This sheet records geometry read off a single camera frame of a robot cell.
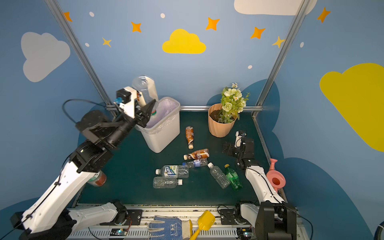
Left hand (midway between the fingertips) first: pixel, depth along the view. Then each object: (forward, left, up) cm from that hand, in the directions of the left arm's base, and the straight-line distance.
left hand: (148, 96), depth 52 cm
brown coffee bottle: (+21, -14, -50) cm, 56 cm away
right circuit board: (-35, -42, -54) cm, 77 cm away
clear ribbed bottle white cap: (-10, -33, -49) cm, 60 cm away
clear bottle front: (-14, +1, -48) cm, 50 cm away
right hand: (+7, -39, -39) cm, 56 cm away
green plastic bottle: (-9, -40, -51) cm, 65 cm away
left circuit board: (-36, +19, -54) cm, 68 cm away
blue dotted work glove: (-34, -8, -53) cm, 64 cm away
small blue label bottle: (-2, -18, -48) cm, 52 cm away
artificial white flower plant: (+28, -41, -26) cm, 56 cm away
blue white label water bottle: (-7, -10, -48) cm, 50 cm away
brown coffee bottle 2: (+4, -19, -49) cm, 53 cm away
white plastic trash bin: (+9, +5, -42) cm, 43 cm away
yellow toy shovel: (-31, -23, -53) cm, 65 cm away
